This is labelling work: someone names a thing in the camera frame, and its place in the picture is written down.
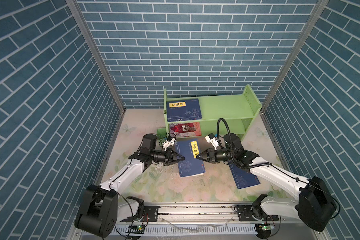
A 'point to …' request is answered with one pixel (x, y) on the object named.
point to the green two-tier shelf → (239, 111)
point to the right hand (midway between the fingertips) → (196, 156)
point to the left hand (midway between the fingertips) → (182, 160)
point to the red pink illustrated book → (181, 129)
